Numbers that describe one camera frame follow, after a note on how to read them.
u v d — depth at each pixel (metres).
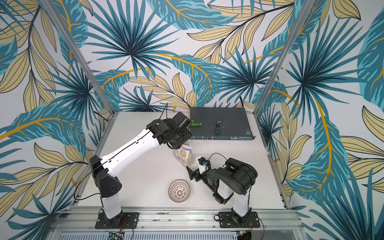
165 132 0.51
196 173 0.78
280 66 0.90
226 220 0.72
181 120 0.57
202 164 0.75
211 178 0.70
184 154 0.81
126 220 0.72
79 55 0.85
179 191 0.82
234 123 1.09
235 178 0.49
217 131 1.00
